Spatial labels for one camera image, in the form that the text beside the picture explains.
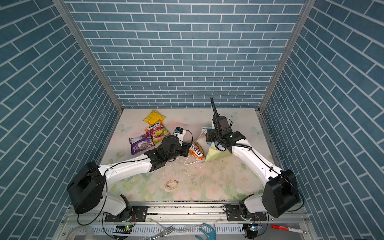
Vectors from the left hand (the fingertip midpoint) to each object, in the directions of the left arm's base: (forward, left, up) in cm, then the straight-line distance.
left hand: (192, 145), depth 82 cm
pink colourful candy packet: (+18, +24, -12) cm, 32 cm away
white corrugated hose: (-37, +48, -15) cm, 62 cm away
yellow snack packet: (+32, +29, -12) cm, 45 cm away
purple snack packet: (+9, +34, -12) cm, 37 cm away
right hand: (+6, -8, +4) cm, 11 cm away
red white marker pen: (-38, -45, -13) cm, 60 cm away
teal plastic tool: (-40, -9, -14) cm, 43 cm away
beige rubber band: (-18, +14, -14) cm, 27 cm away
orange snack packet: (-2, -2, -2) cm, 4 cm away
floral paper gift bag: (-3, -9, +1) cm, 9 cm away
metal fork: (-38, +12, -15) cm, 42 cm away
